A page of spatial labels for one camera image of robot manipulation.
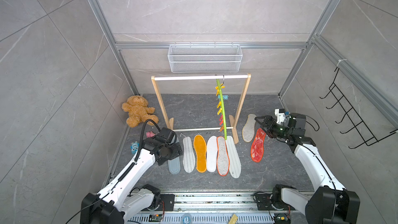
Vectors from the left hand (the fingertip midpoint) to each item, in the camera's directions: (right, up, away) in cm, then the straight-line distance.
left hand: (177, 152), depth 80 cm
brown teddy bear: (-31, +25, +23) cm, 46 cm away
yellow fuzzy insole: (+12, 0, +11) cm, 16 cm away
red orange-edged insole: (+47, 0, +13) cm, 49 cm away
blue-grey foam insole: (-2, -8, +4) cm, 9 cm away
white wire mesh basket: (+15, +57, +20) cm, 62 cm away
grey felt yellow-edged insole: (+44, +9, +20) cm, 49 cm away
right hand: (+44, +16, 0) cm, 47 cm away
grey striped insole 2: (+32, -10, +5) cm, 34 cm away
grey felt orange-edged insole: (+25, -6, +7) cm, 27 cm away
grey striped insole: (+6, -6, +8) cm, 11 cm away
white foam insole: (+19, 0, +11) cm, 22 cm away
